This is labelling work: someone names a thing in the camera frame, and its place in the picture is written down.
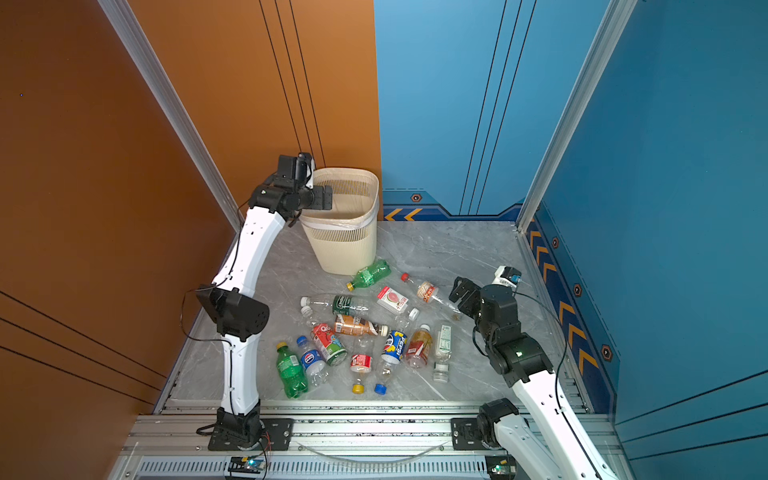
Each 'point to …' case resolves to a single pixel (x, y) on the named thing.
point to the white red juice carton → (391, 300)
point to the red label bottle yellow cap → (361, 364)
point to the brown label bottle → (356, 326)
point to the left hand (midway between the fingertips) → (316, 189)
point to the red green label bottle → (331, 347)
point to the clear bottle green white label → (440, 369)
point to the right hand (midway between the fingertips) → (464, 287)
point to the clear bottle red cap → (426, 291)
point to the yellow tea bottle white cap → (419, 346)
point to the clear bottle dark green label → (347, 305)
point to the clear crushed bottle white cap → (307, 311)
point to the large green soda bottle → (291, 371)
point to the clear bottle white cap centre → (403, 318)
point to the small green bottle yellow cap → (370, 274)
